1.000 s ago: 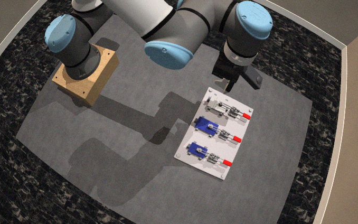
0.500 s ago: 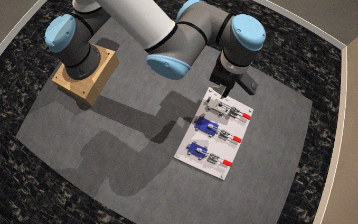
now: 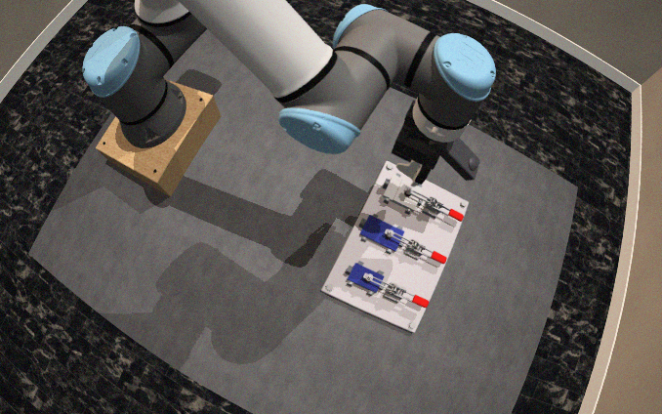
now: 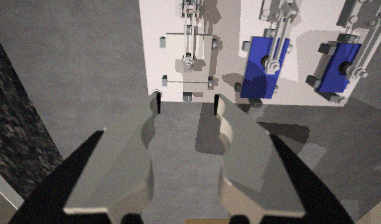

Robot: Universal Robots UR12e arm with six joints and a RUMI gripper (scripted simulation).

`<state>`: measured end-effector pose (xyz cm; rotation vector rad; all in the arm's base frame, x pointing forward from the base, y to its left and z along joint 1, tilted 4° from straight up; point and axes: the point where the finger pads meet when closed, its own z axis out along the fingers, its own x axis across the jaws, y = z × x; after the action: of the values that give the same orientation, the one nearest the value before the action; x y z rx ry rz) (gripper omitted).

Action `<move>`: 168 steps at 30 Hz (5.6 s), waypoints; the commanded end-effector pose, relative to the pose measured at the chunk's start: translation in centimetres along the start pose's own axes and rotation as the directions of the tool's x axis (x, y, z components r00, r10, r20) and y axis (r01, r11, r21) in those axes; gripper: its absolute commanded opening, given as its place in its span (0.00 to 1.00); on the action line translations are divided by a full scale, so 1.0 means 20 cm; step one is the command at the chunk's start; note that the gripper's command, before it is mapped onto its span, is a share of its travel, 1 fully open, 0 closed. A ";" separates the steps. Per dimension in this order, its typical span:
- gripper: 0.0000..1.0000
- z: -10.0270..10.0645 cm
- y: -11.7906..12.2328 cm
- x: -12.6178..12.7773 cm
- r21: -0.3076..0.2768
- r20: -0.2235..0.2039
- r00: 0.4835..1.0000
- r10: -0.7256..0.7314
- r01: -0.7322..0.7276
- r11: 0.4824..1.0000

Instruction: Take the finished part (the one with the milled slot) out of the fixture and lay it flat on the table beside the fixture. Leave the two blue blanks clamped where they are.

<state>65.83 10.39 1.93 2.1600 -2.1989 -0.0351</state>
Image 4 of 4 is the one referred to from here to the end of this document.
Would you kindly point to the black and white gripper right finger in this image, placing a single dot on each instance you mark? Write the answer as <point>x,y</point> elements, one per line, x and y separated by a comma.
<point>262,178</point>

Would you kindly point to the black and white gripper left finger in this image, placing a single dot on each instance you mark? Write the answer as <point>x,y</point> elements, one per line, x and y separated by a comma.
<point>106,177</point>

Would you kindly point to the white fixture plate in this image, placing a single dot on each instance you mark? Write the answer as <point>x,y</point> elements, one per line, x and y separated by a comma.
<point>233,21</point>

